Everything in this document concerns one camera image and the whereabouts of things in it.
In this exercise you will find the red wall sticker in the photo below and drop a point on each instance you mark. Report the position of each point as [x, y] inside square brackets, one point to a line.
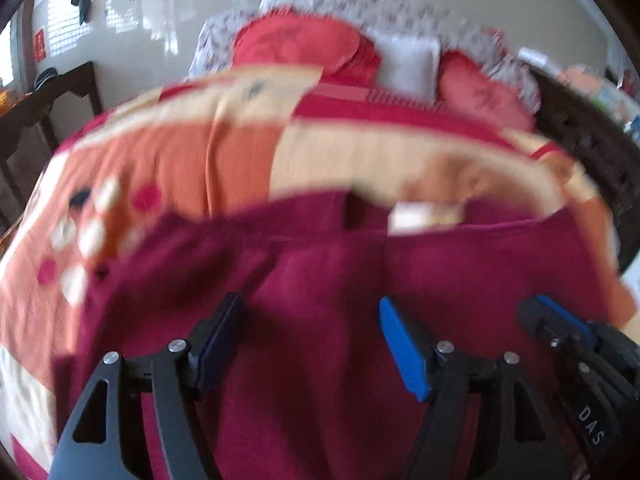
[40, 44]

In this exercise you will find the black hat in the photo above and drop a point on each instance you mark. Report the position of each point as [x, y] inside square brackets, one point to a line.
[47, 77]

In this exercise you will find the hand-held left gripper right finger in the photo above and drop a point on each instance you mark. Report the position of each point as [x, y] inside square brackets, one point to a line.
[402, 350]

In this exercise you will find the orange box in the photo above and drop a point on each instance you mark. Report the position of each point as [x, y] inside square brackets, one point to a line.
[580, 77]

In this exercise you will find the printed orange red blanket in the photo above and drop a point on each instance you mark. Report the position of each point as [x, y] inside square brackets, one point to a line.
[175, 160]

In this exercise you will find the floral quilt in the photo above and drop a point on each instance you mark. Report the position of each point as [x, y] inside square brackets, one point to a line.
[350, 0]

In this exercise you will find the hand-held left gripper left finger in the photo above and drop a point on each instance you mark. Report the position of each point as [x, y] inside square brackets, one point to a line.
[220, 340]

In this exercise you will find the dark red sweater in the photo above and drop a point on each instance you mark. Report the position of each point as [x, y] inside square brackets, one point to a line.
[310, 280]

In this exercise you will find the dark wooden table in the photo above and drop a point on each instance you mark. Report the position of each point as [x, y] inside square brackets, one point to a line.
[65, 90]

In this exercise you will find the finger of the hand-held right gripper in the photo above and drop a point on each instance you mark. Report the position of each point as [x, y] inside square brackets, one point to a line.
[537, 320]
[567, 317]

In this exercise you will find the white pillow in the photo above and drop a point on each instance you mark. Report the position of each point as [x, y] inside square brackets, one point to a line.
[407, 65]

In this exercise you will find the red heart pillow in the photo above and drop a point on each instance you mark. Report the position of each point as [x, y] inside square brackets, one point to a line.
[480, 95]
[295, 42]

